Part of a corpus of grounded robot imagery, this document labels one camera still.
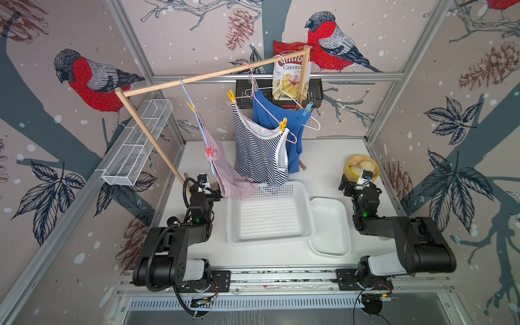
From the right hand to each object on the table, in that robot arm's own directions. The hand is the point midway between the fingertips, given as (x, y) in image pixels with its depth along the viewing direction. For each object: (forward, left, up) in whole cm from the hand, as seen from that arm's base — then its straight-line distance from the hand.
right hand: (353, 175), depth 90 cm
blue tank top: (+6, +29, +24) cm, 38 cm away
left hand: (-4, +63, +3) cm, 64 cm away
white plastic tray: (-23, +11, -13) cm, 29 cm away
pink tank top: (-17, +52, +14) cm, 56 cm away
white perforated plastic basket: (-15, +37, -11) cm, 41 cm away
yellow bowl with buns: (+13, -6, -8) cm, 17 cm away
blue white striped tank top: (+1, +42, +11) cm, 43 cm away
